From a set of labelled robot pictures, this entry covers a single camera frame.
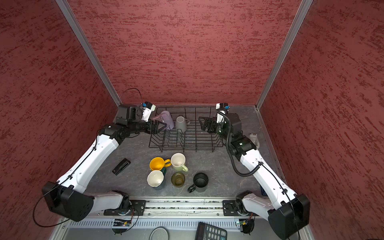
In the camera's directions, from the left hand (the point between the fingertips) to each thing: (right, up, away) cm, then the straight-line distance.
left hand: (160, 127), depth 76 cm
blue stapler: (+56, -36, +4) cm, 66 cm away
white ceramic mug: (+9, +2, +19) cm, 22 cm away
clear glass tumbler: (+2, +1, -5) cm, 5 cm away
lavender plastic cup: (+1, +4, +16) cm, 17 cm away
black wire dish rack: (+18, -9, +25) cm, 32 cm away
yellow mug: (-4, -22, +11) cm, 25 cm away
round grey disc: (+2, -50, -8) cm, 50 cm away
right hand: (+23, +3, -2) cm, 24 cm away
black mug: (+21, -31, +6) cm, 38 cm away
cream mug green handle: (+8, -21, +12) cm, 25 cm away
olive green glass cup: (+8, -30, +7) cm, 32 cm away
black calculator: (+23, -48, -9) cm, 54 cm away
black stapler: (-25, -24, +10) cm, 36 cm away
